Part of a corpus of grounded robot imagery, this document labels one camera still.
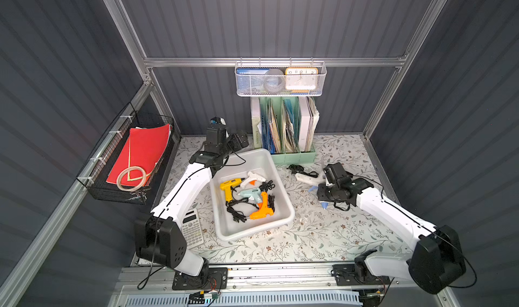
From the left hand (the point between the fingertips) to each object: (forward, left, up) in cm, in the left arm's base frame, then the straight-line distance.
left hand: (236, 136), depth 81 cm
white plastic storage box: (+5, -9, -25) cm, 27 cm away
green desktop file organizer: (+12, -21, -6) cm, 25 cm away
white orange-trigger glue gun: (-4, -5, -26) cm, 27 cm away
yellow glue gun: (-7, +7, -26) cm, 28 cm away
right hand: (-16, -38, -18) cm, 44 cm away
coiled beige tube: (-22, +38, 0) cm, 44 cm away
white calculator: (-28, +20, -28) cm, 44 cm away
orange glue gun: (-21, -11, -23) cm, 33 cm away
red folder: (-10, +33, +4) cm, 34 cm away
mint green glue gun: (-13, -6, -25) cm, 29 cm away
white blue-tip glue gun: (-11, -33, -16) cm, 38 cm away
